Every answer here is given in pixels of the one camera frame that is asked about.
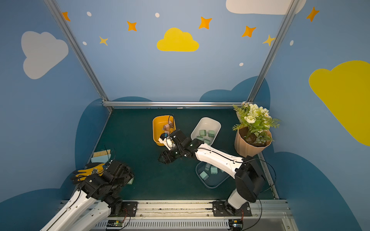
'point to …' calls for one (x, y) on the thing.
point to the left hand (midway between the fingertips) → (131, 175)
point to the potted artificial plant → (253, 132)
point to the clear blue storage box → (211, 176)
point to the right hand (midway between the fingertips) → (164, 155)
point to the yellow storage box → (158, 123)
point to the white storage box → (206, 129)
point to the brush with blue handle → (102, 156)
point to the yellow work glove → (98, 169)
